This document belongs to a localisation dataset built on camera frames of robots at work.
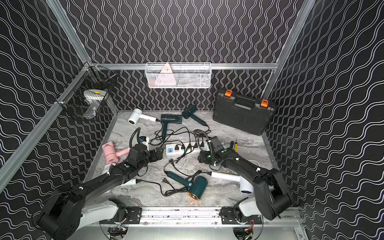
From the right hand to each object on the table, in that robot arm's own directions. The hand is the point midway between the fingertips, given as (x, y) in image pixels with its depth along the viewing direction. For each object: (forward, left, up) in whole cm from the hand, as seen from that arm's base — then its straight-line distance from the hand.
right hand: (201, 158), depth 88 cm
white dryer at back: (+36, +48, -1) cm, 60 cm away
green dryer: (+32, +25, -1) cm, 41 cm away
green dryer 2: (+39, +9, 0) cm, 40 cm away
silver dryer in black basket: (+21, +59, +27) cm, 69 cm away
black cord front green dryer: (-9, +6, -6) cm, 13 cm away
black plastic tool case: (+24, -30, +13) cm, 40 cm away
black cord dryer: (-17, +15, -6) cm, 23 cm away
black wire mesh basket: (+43, +69, +26) cm, 85 cm away
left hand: (+3, +26, +6) cm, 27 cm away
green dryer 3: (-15, +3, -3) cm, 16 cm away
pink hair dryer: (+1, +55, 0) cm, 55 cm away
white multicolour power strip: (+7, +18, -3) cm, 20 cm away
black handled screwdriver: (+13, -21, -6) cm, 25 cm away
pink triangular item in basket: (+38, +21, +30) cm, 53 cm away
